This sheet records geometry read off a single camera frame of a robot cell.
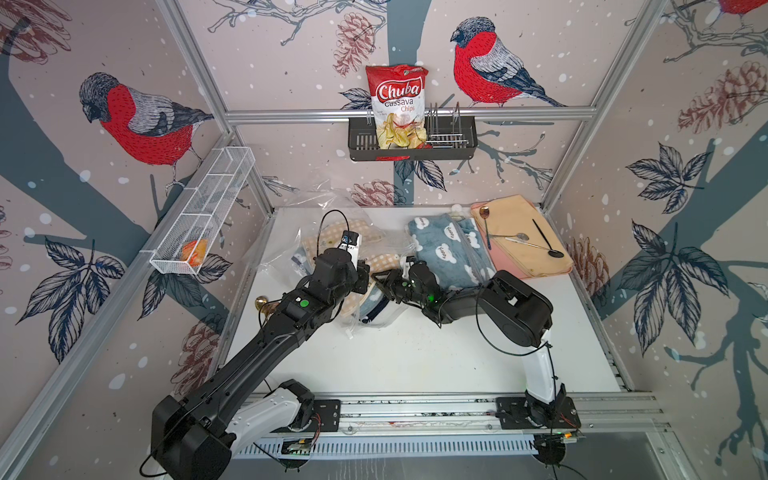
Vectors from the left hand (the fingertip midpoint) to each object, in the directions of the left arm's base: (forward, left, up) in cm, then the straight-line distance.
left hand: (368, 256), depth 76 cm
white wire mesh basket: (+12, +45, +6) cm, 47 cm away
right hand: (+2, +1, -15) cm, 16 cm away
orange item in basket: (-6, +38, +10) cm, 40 cm away
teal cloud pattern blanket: (+14, -27, -16) cm, 34 cm away
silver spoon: (+26, -55, -24) cm, 65 cm away
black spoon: (+18, -64, -24) cm, 71 cm away
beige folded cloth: (+39, -56, -26) cm, 73 cm away
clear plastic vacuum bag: (+16, +30, -17) cm, 38 cm away
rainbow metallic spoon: (+37, -43, -23) cm, 62 cm away
